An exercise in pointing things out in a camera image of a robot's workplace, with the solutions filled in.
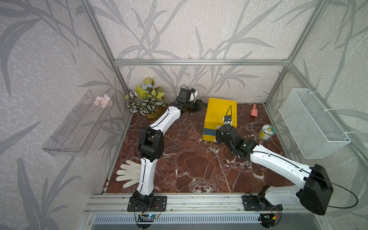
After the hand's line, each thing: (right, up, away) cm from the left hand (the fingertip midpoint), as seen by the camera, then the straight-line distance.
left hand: (205, 106), depth 91 cm
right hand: (+8, -14, -9) cm, 18 cm away
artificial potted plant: (-36, +4, -3) cm, 36 cm away
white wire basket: (+46, -14, -29) cm, 56 cm away
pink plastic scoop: (+40, -3, +21) cm, 46 cm away
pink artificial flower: (-57, +2, -14) cm, 59 cm away
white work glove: (-44, -40, -8) cm, 60 cm away
